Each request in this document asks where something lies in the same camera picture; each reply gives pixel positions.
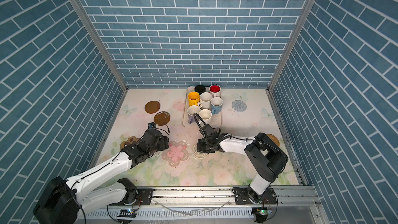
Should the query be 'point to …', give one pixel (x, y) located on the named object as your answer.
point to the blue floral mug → (216, 103)
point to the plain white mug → (206, 115)
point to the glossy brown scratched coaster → (161, 118)
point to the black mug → (200, 88)
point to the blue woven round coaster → (239, 106)
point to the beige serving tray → (216, 119)
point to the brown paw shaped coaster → (131, 140)
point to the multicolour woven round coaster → (199, 155)
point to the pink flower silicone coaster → (177, 152)
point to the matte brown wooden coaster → (152, 107)
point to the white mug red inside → (215, 89)
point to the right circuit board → (261, 213)
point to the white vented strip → (211, 212)
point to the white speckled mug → (205, 99)
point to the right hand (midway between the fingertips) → (195, 147)
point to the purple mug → (190, 110)
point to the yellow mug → (193, 98)
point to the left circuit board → (126, 213)
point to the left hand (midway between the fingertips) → (165, 140)
